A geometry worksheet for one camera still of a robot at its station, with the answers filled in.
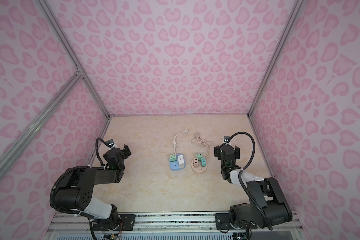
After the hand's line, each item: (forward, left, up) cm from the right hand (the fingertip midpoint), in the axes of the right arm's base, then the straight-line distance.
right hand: (226, 144), depth 90 cm
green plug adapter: (-6, +16, -3) cm, 18 cm away
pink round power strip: (-13, +16, -8) cm, 22 cm away
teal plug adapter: (-10, +14, -4) cm, 18 cm away
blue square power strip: (-11, +31, -8) cm, 34 cm away
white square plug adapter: (-10, +27, -2) cm, 29 cm away
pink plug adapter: (-11, +18, -3) cm, 21 cm away
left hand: (-1, +64, -1) cm, 64 cm away
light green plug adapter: (-8, +32, -4) cm, 33 cm away
